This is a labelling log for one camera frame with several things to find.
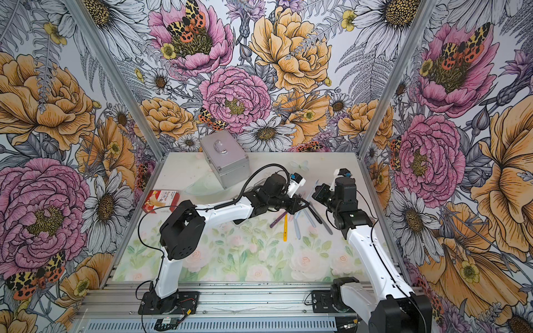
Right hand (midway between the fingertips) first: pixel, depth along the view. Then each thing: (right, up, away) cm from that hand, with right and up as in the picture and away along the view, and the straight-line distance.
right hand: (313, 191), depth 81 cm
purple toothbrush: (-13, -14, +15) cm, 25 cm away
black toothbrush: (+8, -17, +13) cm, 22 cm away
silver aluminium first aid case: (-36, +13, +19) cm, 42 cm away
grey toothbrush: (+1, -14, +15) cm, 20 cm away
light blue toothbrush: (-5, -13, +15) cm, 21 cm away
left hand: (-2, -7, +3) cm, 8 cm away
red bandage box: (-67, -6, +16) cm, 69 cm away
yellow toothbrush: (-10, -18, +13) cm, 24 cm away
